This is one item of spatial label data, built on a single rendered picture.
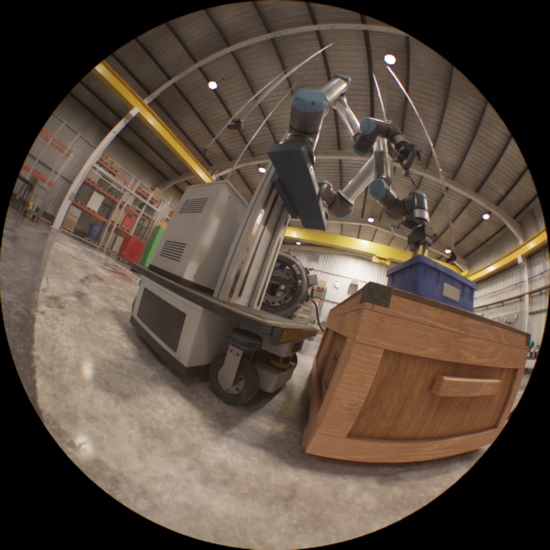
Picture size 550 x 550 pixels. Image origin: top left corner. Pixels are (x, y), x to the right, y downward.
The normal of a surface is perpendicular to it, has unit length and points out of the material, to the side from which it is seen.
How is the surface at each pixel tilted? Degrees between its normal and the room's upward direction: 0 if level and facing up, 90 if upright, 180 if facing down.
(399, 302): 90
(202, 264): 90
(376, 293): 90
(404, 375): 90
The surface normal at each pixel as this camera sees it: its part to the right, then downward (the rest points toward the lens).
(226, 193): 0.88, 0.21
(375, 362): -0.21, -0.24
